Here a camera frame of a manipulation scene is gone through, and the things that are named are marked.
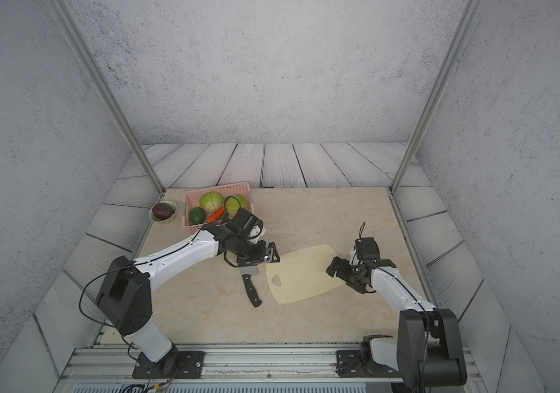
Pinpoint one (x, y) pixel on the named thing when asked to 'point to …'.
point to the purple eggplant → (163, 211)
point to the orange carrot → (214, 216)
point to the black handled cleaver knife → (247, 272)
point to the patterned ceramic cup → (154, 219)
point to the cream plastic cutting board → (302, 275)
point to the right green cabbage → (233, 203)
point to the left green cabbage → (211, 201)
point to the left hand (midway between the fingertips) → (274, 262)
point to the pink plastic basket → (191, 201)
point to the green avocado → (197, 215)
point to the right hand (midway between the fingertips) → (339, 274)
